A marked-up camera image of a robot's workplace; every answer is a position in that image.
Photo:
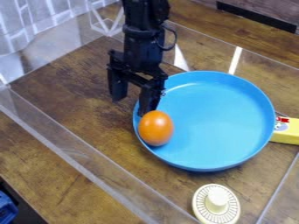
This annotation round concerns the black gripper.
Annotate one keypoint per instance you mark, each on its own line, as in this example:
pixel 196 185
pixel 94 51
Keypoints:
pixel 137 65

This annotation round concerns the orange ball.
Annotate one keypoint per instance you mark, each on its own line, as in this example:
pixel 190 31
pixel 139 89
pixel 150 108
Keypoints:
pixel 156 128

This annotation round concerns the round blue tray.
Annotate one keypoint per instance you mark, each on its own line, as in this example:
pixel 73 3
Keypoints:
pixel 224 121

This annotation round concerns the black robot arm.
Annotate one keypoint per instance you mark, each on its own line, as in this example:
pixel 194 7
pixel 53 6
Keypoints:
pixel 146 13

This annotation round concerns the grey patterned curtain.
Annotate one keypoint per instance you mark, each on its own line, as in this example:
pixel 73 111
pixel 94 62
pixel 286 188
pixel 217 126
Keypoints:
pixel 27 17

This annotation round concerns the yellow butter block toy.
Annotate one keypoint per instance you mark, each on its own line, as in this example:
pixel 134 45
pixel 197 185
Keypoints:
pixel 286 132

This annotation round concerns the cream round sink strainer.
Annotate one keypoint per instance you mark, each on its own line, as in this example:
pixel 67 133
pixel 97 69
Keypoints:
pixel 216 205

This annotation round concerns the blue plastic object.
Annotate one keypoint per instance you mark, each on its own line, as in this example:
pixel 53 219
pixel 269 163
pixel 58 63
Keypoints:
pixel 9 209

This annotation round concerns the clear acrylic enclosure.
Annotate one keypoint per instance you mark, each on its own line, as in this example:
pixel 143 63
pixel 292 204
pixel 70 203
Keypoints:
pixel 70 155

